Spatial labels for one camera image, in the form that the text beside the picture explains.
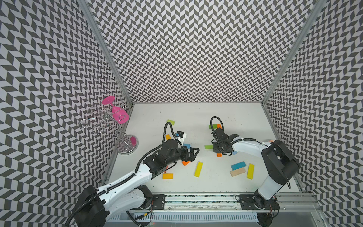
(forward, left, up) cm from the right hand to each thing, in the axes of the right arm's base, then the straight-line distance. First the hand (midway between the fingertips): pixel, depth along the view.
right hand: (218, 150), depth 92 cm
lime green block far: (+22, +32, +2) cm, 39 cm away
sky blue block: (+3, +21, +1) cm, 21 cm away
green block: (+10, +3, +15) cm, 18 cm away
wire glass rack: (+11, +72, +20) cm, 76 cm away
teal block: (-10, -10, +1) cm, 15 cm away
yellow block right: (-14, -17, 0) cm, 22 cm away
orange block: (-8, +22, +1) cm, 24 cm away
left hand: (-7, +17, +15) cm, 24 cm away
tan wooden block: (-14, -9, +1) cm, 17 cm away
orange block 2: (+9, 0, +16) cm, 18 cm away
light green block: (+1, +6, +3) cm, 7 cm away
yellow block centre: (-12, +14, +1) cm, 18 cm away
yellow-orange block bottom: (-16, +32, +1) cm, 36 cm away
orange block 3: (-4, 0, +3) cm, 5 cm away
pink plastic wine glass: (+15, +62, +21) cm, 67 cm away
